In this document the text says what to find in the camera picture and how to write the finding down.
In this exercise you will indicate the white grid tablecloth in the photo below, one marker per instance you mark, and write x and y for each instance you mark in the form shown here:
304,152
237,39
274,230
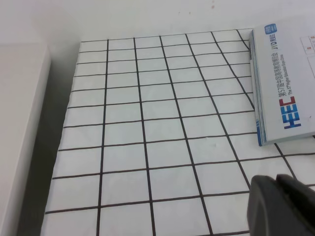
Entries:
159,139

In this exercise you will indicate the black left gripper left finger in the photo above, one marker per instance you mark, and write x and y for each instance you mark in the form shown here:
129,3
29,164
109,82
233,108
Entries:
271,213

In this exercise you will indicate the white box edge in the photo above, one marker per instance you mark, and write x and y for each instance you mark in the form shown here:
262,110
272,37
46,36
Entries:
24,71

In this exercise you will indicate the HEEC show catalogue book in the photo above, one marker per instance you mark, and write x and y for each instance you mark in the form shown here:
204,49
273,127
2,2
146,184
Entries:
282,59

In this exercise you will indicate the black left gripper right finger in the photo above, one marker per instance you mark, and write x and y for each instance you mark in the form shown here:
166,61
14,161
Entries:
300,195

